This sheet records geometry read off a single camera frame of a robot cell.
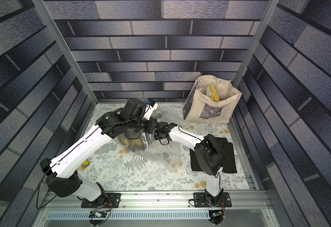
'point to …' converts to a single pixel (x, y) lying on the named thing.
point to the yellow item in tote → (213, 96)
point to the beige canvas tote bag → (198, 107)
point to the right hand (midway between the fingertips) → (147, 135)
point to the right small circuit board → (217, 213)
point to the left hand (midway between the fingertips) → (159, 123)
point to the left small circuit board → (99, 214)
